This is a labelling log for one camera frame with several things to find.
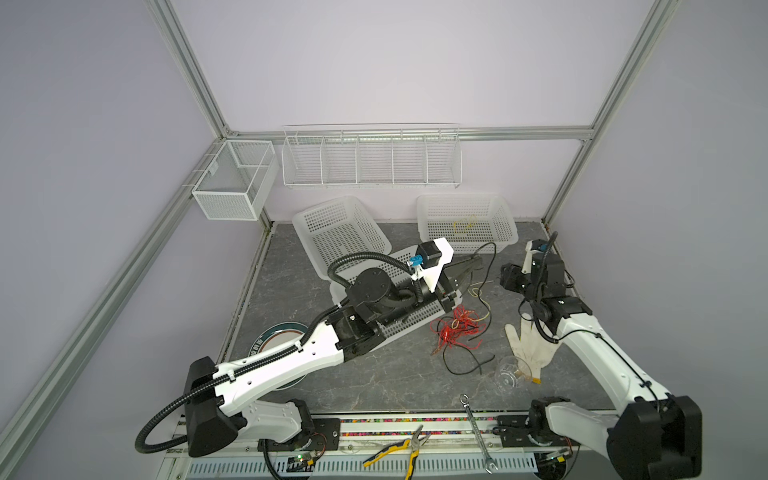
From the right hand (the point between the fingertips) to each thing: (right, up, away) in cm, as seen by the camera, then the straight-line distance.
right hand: (512, 270), depth 84 cm
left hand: (-18, +3, -33) cm, 38 cm away
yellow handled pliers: (-29, -41, -13) cm, 52 cm away
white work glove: (+7, -23, +3) cm, 25 cm away
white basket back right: (-1, +17, +36) cm, 40 cm away
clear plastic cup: (-1, -29, -1) cm, 29 cm away
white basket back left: (-58, +14, +35) cm, 69 cm away
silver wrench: (-15, -34, -5) cm, 38 cm away
